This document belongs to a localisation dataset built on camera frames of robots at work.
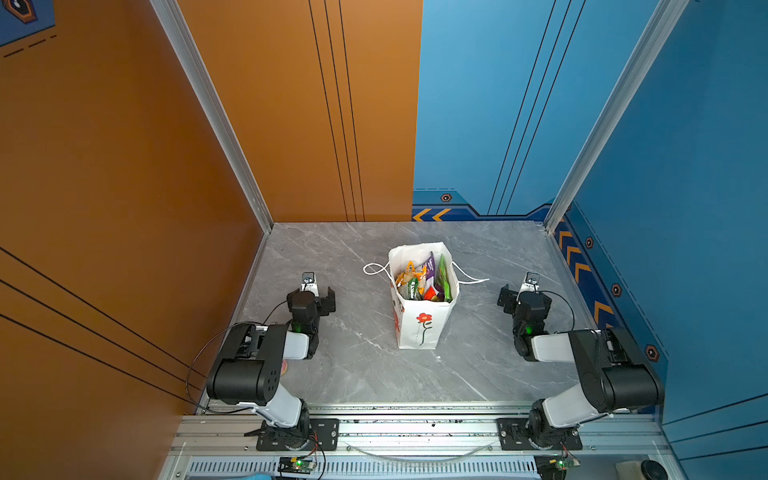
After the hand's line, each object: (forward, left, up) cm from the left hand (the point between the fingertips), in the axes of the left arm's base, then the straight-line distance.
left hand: (314, 286), depth 95 cm
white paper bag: (-18, -32, +12) cm, 38 cm away
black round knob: (-47, -79, +4) cm, 92 cm away
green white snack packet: (-10, -30, +16) cm, 36 cm away
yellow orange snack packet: (-4, -30, +14) cm, 34 cm away
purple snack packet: (-5, -35, +13) cm, 38 cm away
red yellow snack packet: (-10, -35, +13) cm, 39 cm away
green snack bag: (-9, -39, +15) cm, 43 cm away
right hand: (-1, -65, +1) cm, 65 cm away
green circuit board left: (-46, -1, -8) cm, 46 cm away
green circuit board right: (-45, -64, -6) cm, 79 cm away
